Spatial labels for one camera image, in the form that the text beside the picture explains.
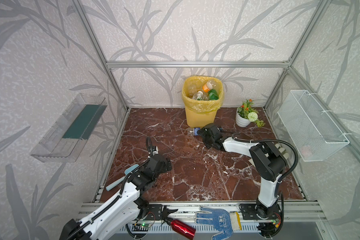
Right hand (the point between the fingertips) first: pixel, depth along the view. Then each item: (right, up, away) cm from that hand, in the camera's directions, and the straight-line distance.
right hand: (199, 130), depth 97 cm
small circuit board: (-28, -44, -27) cm, 59 cm away
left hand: (-20, -14, -14) cm, 28 cm away
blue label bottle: (-4, -1, +2) cm, 5 cm away
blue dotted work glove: (+9, -42, -26) cm, 50 cm away
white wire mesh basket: (+48, 0, -33) cm, 58 cm away
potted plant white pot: (+32, +11, +2) cm, 34 cm away
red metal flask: (-10, -42, -31) cm, 53 cm away
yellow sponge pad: (+16, -42, -27) cm, 53 cm away
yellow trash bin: (0, +11, -8) cm, 14 cm away
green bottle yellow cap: (+9, +23, -1) cm, 25 cm away
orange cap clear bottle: (+8, +30, +2) cm, 32 cm away
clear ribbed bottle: (+1, +22, -1) cm, 22 cm away
